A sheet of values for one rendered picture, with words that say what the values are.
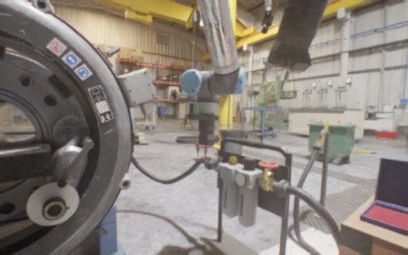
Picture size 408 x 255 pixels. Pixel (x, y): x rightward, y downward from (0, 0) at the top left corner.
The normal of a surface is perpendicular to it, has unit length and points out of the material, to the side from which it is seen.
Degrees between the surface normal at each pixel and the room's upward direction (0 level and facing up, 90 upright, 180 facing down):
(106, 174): 90
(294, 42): 122
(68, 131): 90
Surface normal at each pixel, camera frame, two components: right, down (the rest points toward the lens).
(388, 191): -0.77, -0.18
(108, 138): 0.61, 0.07
